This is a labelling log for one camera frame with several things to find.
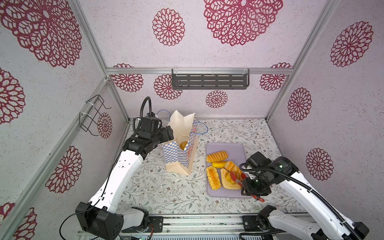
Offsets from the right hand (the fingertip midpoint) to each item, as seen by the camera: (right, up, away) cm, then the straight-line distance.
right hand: (245, 191), depth 68 cm
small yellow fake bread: (-8, +8, +22) cm, 25 cm away
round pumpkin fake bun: (-4, +3, +13) cm, 14 cm away
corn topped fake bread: (-12, +1, +17) cm, 21 cm away
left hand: (-38, +26, +9) cm, 47 cm away
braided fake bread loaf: (-8, +12, +26) cm, 30 cm away
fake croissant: (-2, +7, +17) cm, 19 cm away
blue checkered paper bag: (-31, +16, +12) cm, 37 cm away
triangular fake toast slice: (-6, -2, +15) cm, 16 cm away
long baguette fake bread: (-29, +21, +6) cm, 36 cm away
